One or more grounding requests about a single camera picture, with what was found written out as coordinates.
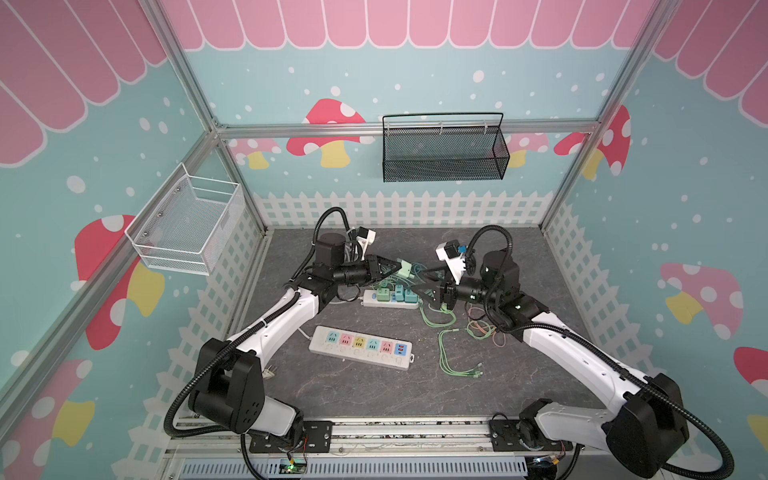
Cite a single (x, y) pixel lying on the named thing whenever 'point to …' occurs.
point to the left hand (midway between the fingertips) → (398, 273)
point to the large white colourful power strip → (379, 350)
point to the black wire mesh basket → (443, 146)
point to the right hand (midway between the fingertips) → (418, 281)
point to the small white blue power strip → (370, 300)
